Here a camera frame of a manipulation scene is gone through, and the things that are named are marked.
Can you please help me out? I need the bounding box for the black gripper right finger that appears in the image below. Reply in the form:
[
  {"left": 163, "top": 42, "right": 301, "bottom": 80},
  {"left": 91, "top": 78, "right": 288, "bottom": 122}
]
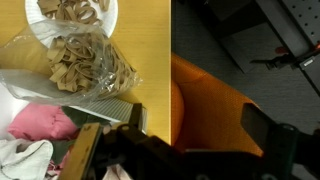
[{"left": 241, "top": 103, "right": 320, "bottom": 180}]

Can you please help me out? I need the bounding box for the orange mesh chair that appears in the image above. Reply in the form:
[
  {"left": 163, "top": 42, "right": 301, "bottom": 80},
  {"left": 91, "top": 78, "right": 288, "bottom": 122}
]
[{"left": 170, "top": 51, "right": 266, "bottom": 158}]

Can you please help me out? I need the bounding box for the black clamp with orange handle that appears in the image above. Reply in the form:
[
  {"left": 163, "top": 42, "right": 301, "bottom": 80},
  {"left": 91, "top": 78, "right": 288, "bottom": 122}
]
[{"left": 249, "top": 42, "right": 320, "bottom": 72}]

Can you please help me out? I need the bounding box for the white paper plate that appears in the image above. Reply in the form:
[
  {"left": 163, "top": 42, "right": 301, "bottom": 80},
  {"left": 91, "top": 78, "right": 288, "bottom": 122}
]
[{"left": 24, "top": 0, "right": 119, "bottom": 48}]

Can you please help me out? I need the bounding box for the white grey cloth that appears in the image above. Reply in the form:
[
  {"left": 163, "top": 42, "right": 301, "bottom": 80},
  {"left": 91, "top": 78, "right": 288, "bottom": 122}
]
[{"left": 0, "top": 138, "right": 54, "bottom": 180}]

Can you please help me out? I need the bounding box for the black perforated breadboard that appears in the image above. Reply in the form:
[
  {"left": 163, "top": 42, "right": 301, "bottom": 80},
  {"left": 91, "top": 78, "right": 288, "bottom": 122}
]
[{"left": 279, "top": 0, "right": 320, "bottom": 48}]

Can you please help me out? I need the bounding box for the clear bag of rubber bands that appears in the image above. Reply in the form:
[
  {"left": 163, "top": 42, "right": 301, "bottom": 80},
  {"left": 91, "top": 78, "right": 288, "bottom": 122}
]
[{"left": 0, "top": 18, "right": 143, "bottom": 106}]

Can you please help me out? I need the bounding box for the dark green cloth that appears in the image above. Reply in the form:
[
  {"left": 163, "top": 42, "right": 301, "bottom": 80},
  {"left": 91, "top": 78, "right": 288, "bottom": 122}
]
[{"left": 49, "top": 105, "right": 113, "bottom": 166}]

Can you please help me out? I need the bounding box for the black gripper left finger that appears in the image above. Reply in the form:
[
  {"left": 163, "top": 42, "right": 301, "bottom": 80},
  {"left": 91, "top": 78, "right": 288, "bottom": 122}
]
[{"left": 58, "top": 103, "right": 188, "bottom": 180}]

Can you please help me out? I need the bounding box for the tan rubber band pile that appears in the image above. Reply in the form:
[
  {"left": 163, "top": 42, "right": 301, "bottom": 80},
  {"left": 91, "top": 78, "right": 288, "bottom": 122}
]
[{"left": 36, "top": 0, "right": 111, "bottom": 26}]

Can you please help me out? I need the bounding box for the bright pink cloth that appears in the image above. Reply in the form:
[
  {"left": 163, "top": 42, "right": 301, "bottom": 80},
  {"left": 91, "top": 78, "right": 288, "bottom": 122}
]
[{"left": 7, "top": 102, "right": 80, "bottom": 142}]

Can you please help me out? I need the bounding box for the white plastic storage bin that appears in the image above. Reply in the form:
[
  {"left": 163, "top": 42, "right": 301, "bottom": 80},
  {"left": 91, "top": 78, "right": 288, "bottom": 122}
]
[{"left": 0, "top": 81, "right": 148, "bottom": 141}]

